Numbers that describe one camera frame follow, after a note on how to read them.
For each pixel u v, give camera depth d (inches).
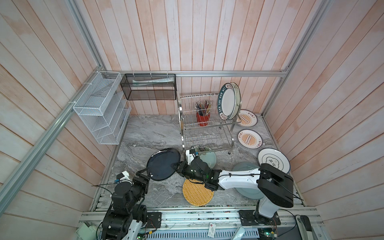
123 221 19.1
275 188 17.3
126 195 19.8
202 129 41.7
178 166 29.3
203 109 33.8
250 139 41.2
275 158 37.6
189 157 29.8
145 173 25.6
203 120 40.6
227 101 31.3
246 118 46.6
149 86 41.0
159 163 30.7
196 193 32.1
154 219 28.9
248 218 28.8
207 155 37.8
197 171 23.7
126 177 25.3
